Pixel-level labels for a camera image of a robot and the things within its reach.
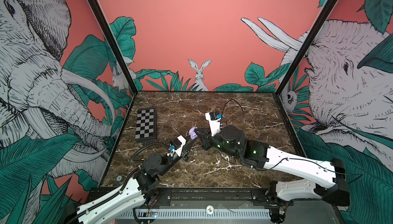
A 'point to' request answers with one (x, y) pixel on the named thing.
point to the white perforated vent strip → (195, 214)
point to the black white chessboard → (146, 125)
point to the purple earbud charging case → (192, 133)
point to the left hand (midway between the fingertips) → (194, 136)
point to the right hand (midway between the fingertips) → (194, 129)
